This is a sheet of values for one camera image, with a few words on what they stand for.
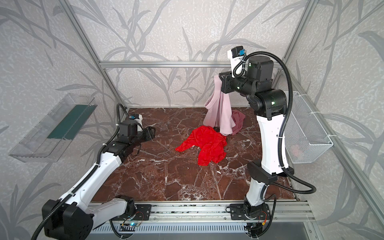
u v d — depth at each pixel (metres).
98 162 0.49
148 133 0.70
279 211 0.75
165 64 1.82
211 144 0.95
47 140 0.64
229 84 0.50
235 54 0.46
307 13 0.73
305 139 0.60
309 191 0.45
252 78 0.41
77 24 0.76
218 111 0.77
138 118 0.71
